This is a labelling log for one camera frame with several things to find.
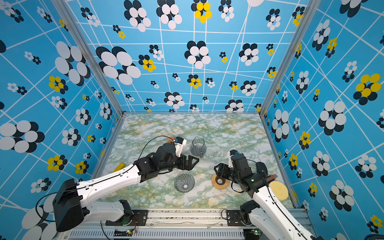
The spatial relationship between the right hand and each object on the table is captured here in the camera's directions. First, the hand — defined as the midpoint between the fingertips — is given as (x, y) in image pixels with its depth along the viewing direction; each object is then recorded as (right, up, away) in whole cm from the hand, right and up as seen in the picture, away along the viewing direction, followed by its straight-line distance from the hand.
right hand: (219, 169), depth 80 cm
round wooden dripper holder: (+1, -9, +5) cm, 10 cm away
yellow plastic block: (-60, -2, +12) cm, 61 cm away
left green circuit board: (-51, -29, -7) cm, 59 cm away
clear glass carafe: (-11, +9, +11) cm, 19 cm away
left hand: (-13, +7, -6) cm, 16 cm away
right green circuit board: (+13, -28, -9) cm, 32 cm away
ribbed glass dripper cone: (-19, -8, +3) cm, 21 cm away
